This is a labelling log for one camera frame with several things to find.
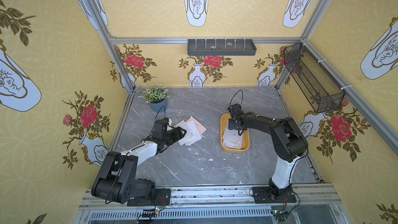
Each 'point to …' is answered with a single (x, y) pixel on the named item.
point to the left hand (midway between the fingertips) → (184, 133)
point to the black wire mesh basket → (322, 95)
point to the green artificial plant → (155, 94)
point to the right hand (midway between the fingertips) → (234, 125)
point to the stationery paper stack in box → (231, 139)
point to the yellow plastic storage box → (224, 124)
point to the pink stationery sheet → (200, 127)
